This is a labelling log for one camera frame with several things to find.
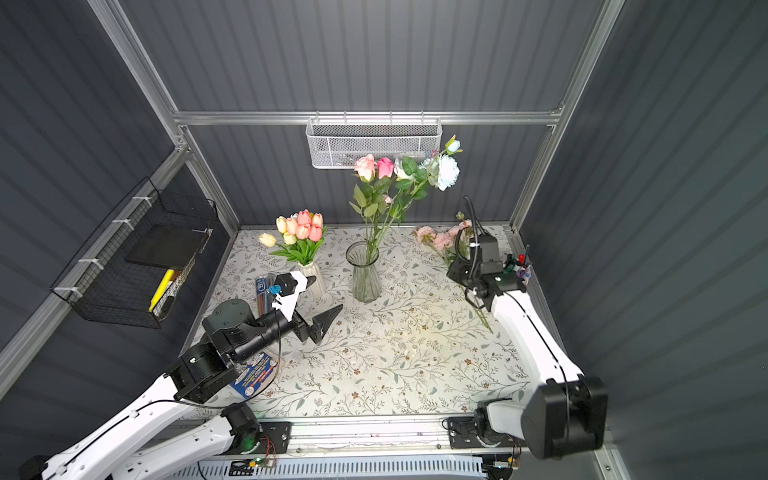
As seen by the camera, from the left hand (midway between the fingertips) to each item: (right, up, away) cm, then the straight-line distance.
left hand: (327, 296), depth 61 cm
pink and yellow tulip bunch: (-9, +13, +15) cm, 22 cm away
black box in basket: (-45, +11, +15) cm, 48 cm away
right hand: (+32, +6, +21) cm, 39 cm away
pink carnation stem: (+12, +23, +19) cm, 33 cm away
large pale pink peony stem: (+33, +13, +51) cm, 62 cm away
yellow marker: (-42, 0, +10) cm, 43 cm away
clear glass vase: (+5, +8, +28) cm, 30 cm away
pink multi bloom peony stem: (+42, +16, +54) cm, 70 cm away
